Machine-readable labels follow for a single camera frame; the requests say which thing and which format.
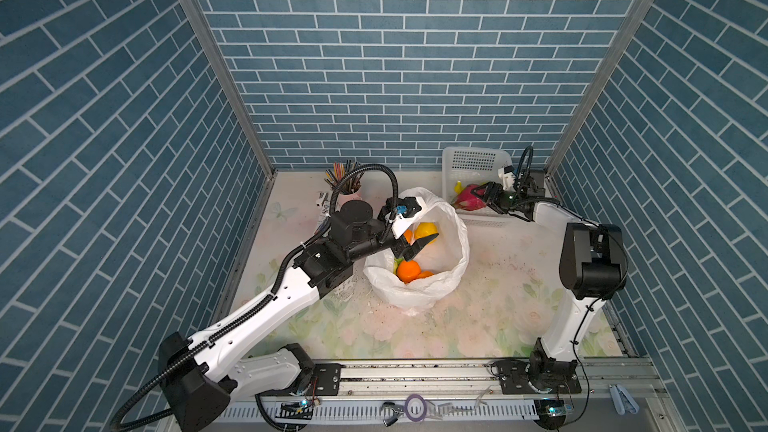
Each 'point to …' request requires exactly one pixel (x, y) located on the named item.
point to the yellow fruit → (426, 229)
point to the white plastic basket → (474, 166)
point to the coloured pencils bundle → (339, 171)
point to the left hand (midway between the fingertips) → (426, 219)
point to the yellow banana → (458, 187)
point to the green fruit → (396, 263)
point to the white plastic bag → (446, 257)
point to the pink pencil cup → (343, 198)
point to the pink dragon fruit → (468, 201)
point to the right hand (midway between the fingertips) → (477, 191)
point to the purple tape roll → (424, 402)
